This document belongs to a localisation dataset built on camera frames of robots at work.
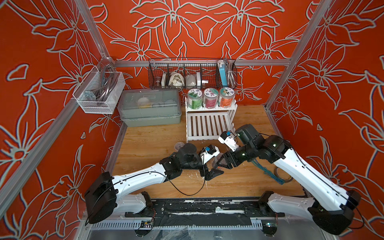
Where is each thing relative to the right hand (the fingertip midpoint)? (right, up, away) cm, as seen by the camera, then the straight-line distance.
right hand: (219, 162), depth 64 cm
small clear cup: (-2, 0, 0) cm, 2 cm away
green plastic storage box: (-44, +27, +33) cm, 61 cm away
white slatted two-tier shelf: (-1, +16, +28) cm, 32 cm away
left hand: (+1, -1, +3) cm, 4 cm away
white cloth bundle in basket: (-21, +43, +25) cm, 54 cm away
